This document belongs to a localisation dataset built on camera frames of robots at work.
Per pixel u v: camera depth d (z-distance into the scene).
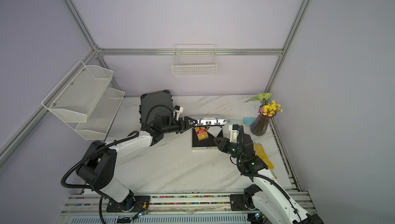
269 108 0.80
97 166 0.45
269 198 0.49
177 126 0.76
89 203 0.75
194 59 1.07
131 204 0.71
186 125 0.75
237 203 0.73
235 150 0.66
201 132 0.96
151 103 1.07
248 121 1.05
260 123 0.91
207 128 0.98
